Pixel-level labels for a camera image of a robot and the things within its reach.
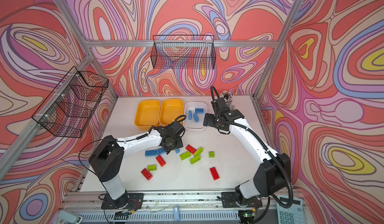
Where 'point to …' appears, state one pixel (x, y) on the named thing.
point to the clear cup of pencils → (228, 96)
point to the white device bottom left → (70, 216)
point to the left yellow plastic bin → (147, 114)
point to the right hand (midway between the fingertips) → (213, 126)
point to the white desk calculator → (294, 215)
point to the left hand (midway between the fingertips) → (181, 145)
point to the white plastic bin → (191, 124)
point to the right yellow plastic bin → (170, 109)
